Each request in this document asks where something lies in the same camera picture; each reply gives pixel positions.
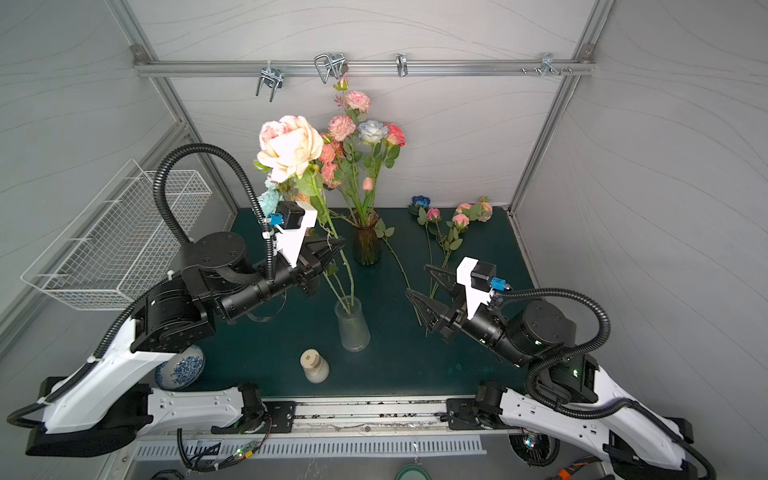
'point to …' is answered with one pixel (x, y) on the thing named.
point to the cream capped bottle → (316, 368)
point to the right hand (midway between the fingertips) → (425, 268)
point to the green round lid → (413, 472)
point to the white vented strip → (224, 451)
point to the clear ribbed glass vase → (354, 330)
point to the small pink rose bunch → (441, 231)
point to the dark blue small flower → (421, 201)
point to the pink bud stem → (367, 185)
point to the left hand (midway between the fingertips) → (344, 235)
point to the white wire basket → (122, 249)
